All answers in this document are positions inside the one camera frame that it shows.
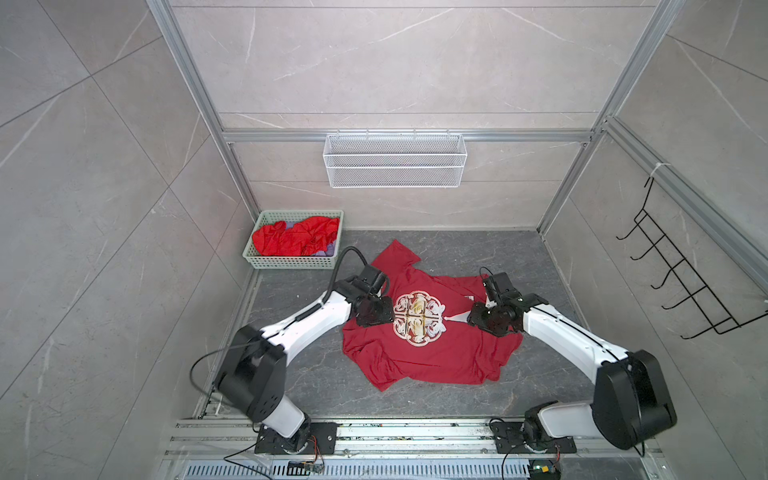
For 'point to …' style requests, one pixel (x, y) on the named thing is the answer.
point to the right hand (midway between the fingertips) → (472, 317)
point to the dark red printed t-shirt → (428, 339)
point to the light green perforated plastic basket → (255, 260)
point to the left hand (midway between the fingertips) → (391, 310)
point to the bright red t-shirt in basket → (306, 238)
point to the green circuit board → (544, 469)
